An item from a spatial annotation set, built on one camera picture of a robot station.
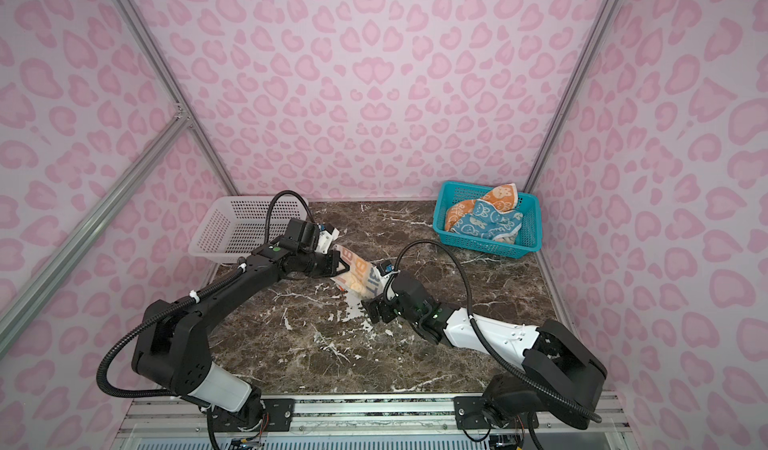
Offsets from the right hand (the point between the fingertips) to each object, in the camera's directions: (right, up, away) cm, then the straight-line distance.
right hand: (376, 293), depth 81 cm
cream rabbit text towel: (-5, +3, +8) cm, 9 cm away
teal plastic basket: (+54, +13, +29) cm, 63 cm away
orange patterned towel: (+44, +28, +25) cm, 58 cm away
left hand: (-7, +8, +3) cm, 11 cm away
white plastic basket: (-56, +18, +31) cm, 66 cm away
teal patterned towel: (+39, +20, +28) cm, 52 cm away
